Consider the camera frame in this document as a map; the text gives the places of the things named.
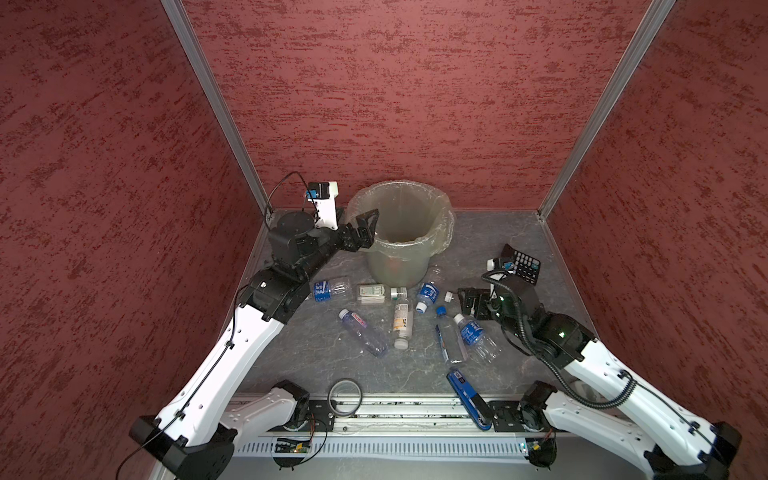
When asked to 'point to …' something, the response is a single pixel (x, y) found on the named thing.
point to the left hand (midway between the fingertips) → (361, 216)
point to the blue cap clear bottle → (450, 338)
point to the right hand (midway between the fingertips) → (472, 298)
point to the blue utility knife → (479, 411)
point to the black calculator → (527, 268)
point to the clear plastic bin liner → (413, 224)
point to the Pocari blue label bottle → (475, 339)
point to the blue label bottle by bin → (428, 295)
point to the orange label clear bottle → (400, 326)
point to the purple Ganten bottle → (359, 327)
